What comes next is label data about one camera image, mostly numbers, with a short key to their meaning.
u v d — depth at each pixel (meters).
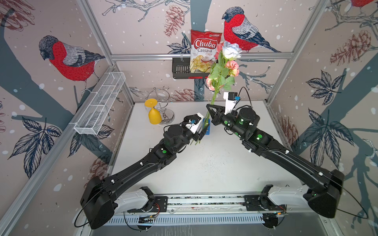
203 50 0.83
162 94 1.19
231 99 0.55
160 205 0.73
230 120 0.56
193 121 0.56
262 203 0.66
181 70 0.95
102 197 0.39
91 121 0.71
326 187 0.39
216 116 0.56
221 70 0.56
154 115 0.91
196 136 0.62
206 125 0.67
